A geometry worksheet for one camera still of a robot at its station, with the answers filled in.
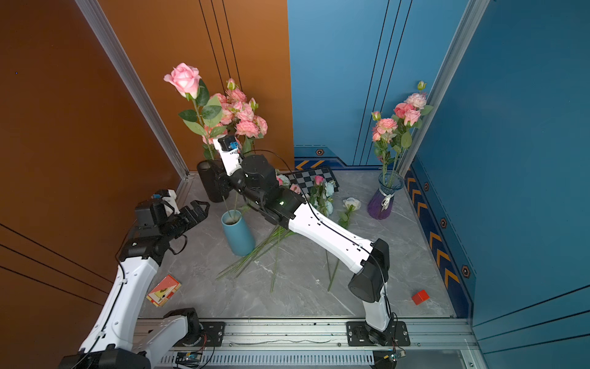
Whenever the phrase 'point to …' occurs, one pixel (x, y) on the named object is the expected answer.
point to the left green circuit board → (191, 359)
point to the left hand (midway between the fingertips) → (201, 206)
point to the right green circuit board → (395, 357)
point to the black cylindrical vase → (209, 172)
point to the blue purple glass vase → (380, 204)
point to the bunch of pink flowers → (322, 194)
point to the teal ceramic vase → (239, 235)
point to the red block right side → (420, 297)
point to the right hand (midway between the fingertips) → (213, 158)
